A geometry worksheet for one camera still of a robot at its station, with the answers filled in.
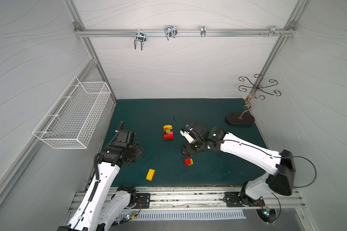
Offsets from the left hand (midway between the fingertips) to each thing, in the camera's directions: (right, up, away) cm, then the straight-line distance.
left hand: (139, 152), depth 74 cm
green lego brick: (+29, -9, +11) cm, 32 cm away
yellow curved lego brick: (+14, +11, +27) cm, 32 cm away
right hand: (+25, +3, 0) cm, 25 cm away
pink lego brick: (+16, +7, +24) cm, 30 cm away
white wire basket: (-32, +17, -5) cm, 37 cm away
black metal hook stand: (+67, +17, +33) cm, 77 cm away
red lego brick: (+15, +5, +22) cm, 27 cm away
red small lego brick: (+27, -8, +10) cm, 29 cm away
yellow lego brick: (+5, -14, +6) cm, 16 cm away
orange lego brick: (+12, +10, +25) cm, 30 cm away
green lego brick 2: (+14, +8, +24) cm, 29 cm away
